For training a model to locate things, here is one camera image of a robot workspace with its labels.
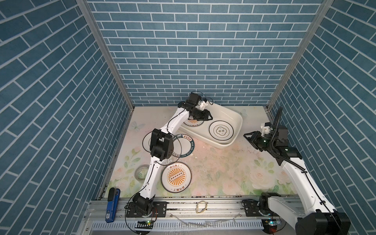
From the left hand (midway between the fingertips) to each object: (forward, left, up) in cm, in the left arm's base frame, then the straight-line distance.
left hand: (210, 117), depth 95 cm
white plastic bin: (+13, -9, -10) cm, 19 cm away
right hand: (-18, -16, +7) cm, 26 cm away
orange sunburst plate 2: (-33, +21, -15) cm, 42 cm away
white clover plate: (-1, -10, -13) cm, 17 cm away
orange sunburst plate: (+6, +11, -13) cm, 18 cm away
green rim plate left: (-13, +17, -14) cm, 26 cm away
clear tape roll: (-30, +42, -14) cm, 54 cm away
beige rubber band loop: (-50, +10, -14) cm, 53 cm away
